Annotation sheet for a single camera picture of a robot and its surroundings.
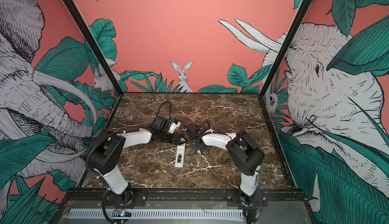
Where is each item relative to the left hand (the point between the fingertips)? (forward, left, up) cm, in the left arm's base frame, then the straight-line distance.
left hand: (182, 138), depth 90 cm
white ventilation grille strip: (-37, +13, -5) cm, 39 cm away
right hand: (-3, -8, -4) cm, 9 cm away
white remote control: (-9, +2, -3) cm, 10 cm away
